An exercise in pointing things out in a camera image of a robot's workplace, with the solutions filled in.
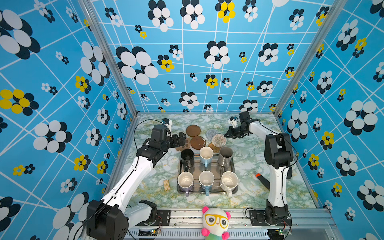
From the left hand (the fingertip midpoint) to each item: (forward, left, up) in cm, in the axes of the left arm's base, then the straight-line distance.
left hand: (179, 135), depth 80 cm
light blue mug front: (-17, -15, -20) cm, 30 cm away
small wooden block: (-20, +8, -21) cm, 30 cm away
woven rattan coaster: (+10, -24, -20) cm, 33 cm away
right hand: (+13, -30, -19) cm, 38 cm away
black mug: (-6, -3, -20) cm, 21 cm away
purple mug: (-18, -3, -22) cm, 28 cm away
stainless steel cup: (-7, -26, -15) cm, 31 cm away
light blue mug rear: (-2, -15, -17) cm, 23 cm away
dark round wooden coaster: (+20, -7, -21) cm, 29 cm away
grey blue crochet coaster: (+18, -19, -22) cm, 34 cm away
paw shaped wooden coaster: (+7, -2, -22) cm, 23 cm away
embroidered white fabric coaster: (+4, -22, -22) cm, 31 cm away
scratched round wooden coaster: (+10, -10, -21) cm, 26 cm away
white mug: (-17, -28, -21) cm, 39 cm away
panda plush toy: (-38, -18, -14) cm, 44 cm away
